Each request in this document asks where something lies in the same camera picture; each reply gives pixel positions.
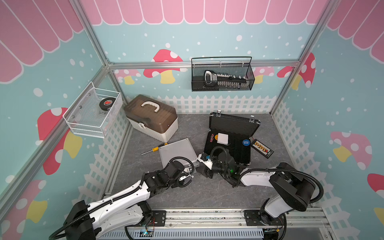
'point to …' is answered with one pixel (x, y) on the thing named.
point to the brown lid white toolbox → (154, 118)
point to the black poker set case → (233, 132)
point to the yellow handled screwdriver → (155, 149)
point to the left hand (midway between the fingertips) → (179, 172)
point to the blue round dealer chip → (246, 142)
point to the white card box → (223, 139)
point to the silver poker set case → (182, 151)
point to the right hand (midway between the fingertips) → (197, 164)
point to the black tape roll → (106, 103)
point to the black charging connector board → (262, 149)
